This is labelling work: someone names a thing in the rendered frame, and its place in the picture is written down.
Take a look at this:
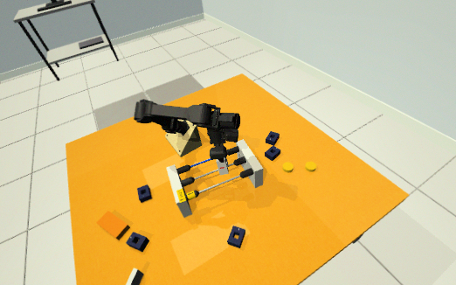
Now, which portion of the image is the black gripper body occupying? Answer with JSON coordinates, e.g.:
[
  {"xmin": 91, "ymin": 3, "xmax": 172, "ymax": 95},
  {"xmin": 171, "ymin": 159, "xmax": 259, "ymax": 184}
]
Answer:
[{"xmin": 207, "ymin": 128, "xmax": 227, "ymax": 160}]

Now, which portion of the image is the yellow flat disc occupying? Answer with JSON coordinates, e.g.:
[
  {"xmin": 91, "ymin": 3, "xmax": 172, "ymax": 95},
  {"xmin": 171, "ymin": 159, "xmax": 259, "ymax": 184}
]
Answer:
[
  {"xmin": 305, "ymin": 162, "xmax": 316, "ymax": 172},
  {"xmin": 282, "ymin": 162, "xmax": 294, "ymax": 173}
]

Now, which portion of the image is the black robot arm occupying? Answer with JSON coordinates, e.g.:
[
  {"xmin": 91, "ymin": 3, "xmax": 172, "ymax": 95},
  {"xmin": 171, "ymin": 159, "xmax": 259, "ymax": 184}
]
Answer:
[{"xmin": 134, "ymin": 99, "xmax": 240, "ymax": 143}]

